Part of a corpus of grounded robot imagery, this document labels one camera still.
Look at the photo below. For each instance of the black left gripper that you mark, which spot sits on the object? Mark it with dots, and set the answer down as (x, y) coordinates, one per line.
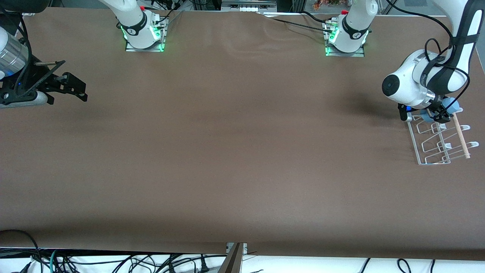
(439, 106)

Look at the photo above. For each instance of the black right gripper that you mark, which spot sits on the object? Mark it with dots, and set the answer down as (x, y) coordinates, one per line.
(33, 80)

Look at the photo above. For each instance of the blue cup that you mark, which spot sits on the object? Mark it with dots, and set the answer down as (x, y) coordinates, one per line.
(427, 116)

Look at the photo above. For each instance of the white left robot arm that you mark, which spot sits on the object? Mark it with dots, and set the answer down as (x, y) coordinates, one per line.
(405, 87)

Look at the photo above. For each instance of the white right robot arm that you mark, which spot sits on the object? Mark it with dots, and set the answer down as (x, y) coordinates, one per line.
(132, 22)

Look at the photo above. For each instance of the wooden rack rod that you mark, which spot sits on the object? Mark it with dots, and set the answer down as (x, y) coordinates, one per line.
(463, 140)

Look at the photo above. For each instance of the orange red clutter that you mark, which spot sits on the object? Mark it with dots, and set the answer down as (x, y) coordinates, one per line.
(326, 3)

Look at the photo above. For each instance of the grey power strip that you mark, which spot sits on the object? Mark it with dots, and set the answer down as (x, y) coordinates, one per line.
(248, 4)

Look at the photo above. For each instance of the brown table cover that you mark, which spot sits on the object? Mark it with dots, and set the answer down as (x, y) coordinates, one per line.
(242, 170)

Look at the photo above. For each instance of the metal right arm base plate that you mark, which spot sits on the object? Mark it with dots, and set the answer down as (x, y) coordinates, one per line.
(144, 49)

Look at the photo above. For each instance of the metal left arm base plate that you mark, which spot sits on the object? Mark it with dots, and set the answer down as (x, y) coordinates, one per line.
(344, 54)

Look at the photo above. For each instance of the metal profile bracket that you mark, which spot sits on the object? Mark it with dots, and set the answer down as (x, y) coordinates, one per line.
(233, 261)

